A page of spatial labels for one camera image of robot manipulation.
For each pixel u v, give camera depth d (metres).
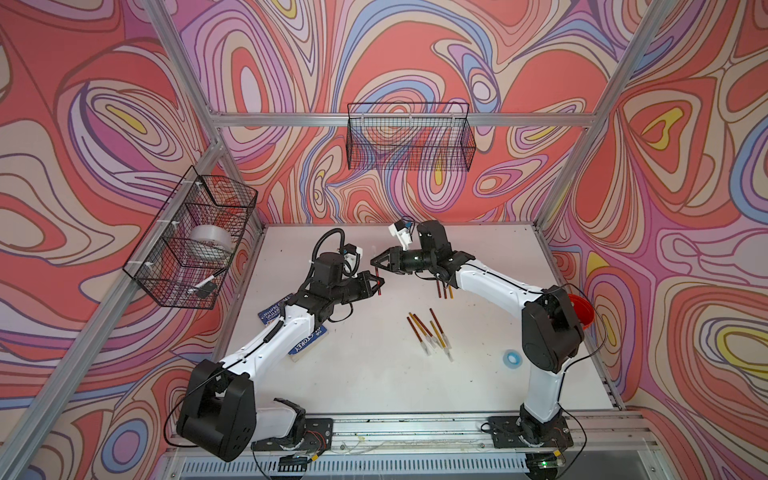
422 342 0.89
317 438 0.72
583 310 0.80
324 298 0.62
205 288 0.72
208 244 0.69
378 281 0.80
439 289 1.01
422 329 0.91
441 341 0.89
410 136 0.96
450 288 0.67
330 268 0.62
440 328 0.91
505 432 0.72
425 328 0.91
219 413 0.40
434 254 0.69
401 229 0.78
